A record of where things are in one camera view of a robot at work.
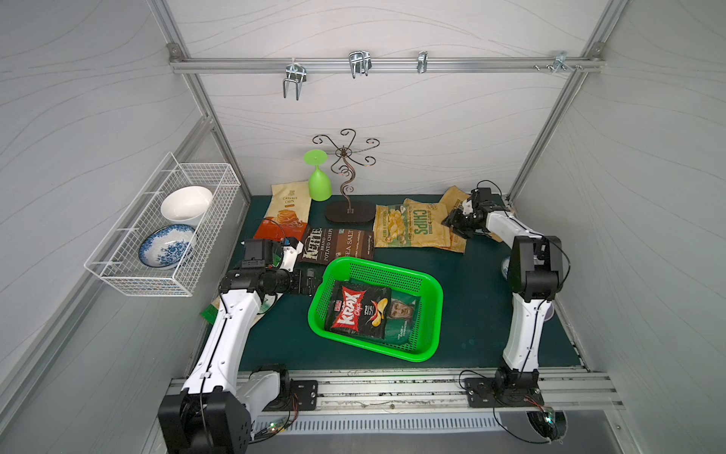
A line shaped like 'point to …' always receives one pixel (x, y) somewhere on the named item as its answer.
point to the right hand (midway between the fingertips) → (448, 221)
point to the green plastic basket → (429, 291)
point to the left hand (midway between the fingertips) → (306, 278)
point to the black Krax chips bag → (358, 309)
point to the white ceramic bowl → (186, 204)
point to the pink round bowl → (549, 314)
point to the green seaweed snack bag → (267, 302)
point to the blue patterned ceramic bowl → (167, 246)
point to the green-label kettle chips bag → (411, 223)
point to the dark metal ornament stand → (348, 212)
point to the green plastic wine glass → (319, 186)
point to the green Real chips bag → (403, 317)
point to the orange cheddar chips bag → (287, 212)
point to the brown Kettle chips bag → (323, 245)
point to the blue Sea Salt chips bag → (453, 199)
